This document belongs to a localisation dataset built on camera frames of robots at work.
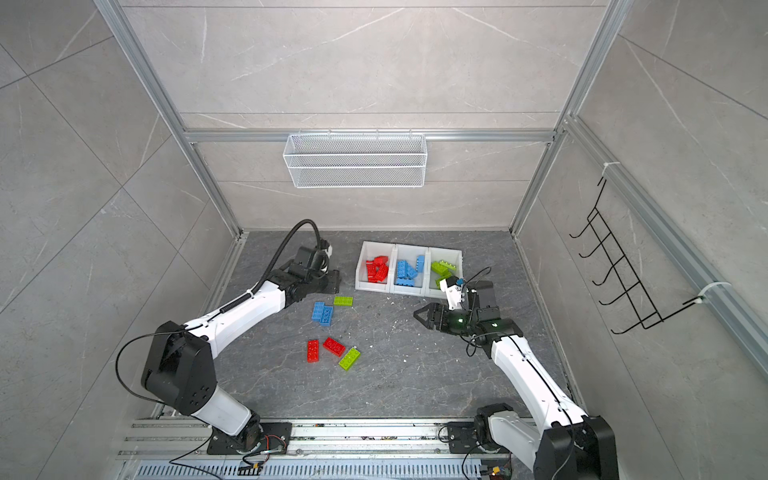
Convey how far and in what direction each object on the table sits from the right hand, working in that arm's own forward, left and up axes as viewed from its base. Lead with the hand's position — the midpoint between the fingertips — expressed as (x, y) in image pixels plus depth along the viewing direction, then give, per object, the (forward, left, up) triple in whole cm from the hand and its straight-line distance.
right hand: (423, 314), depth 80 cm
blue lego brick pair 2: (+6, +30, -12) cm, 32 cm away
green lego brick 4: (+22, -10, -12) cm, 27 cm away
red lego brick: (-5, +32, -12) cm, 35 cm away
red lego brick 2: (+25, +12, -12) cm, 30 cm away
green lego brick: (+12, +25, -13) cm, 31 cm away
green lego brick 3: (+25, -8, -11) cm, 29 cm away
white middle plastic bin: (+32, +2, -11) cm, 34 cm away
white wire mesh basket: (+50, +19, +16) cm, 56 cm away
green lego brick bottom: (-8, +22, -13) cm, 26 cm away
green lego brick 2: (+26, -12, -12) cm, 31 cm away
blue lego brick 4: (+23, +1, -12) cm, 26 cm away
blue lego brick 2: (+20, +4, -11) cm, 23 cm away
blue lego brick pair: (+8, +33, -12) cm, 36 cm away
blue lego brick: (+25, -2, -10) cm, 27 cm away
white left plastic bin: (+31, +17, -10) cm, 37 cm away
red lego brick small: (-3, +26, -13) cm, 29 cm away
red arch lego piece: (+24, +16, -11) cm, 30 cm away
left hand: (+14, +25, +1) cm, 29 cm away
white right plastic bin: (+27, -13, -9) cm, 32 cm away
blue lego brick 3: (+23, +4, -10) cm, 26 cm away
